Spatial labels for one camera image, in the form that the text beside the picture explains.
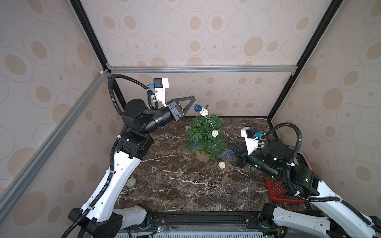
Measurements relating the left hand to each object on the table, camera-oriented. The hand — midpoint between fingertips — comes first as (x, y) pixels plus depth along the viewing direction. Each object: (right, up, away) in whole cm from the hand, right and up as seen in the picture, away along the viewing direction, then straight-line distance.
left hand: (200, 101), depth 47 cm
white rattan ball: (+11, -25, +22) cm, 35 cm away
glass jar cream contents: (-39, -39, +40) cm, 68 cm away
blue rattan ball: (-1, -17, +35) cm, 39 cm away
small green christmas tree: (+4, -13, +27) cm, 30 cm away
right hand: (+14, -14, +11) cm, 23 cm away
